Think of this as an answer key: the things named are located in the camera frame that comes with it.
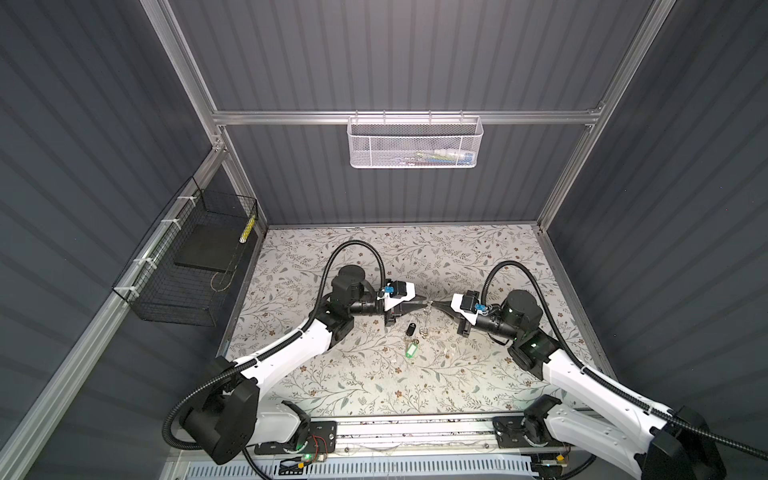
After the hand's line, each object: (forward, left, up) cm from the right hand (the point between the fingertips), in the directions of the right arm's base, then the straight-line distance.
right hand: (439, 303), depth 71 cm
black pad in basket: (+13, +57, +7) cm, 59 cm away
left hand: (+1, +3, 0) cm, 3 cm away
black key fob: (+5, +6, -24) cm, 25 cm away
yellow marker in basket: (+21, +52, +5) cm, 56 cm away
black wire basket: (+6, +63, +5) cm, 63 cm away
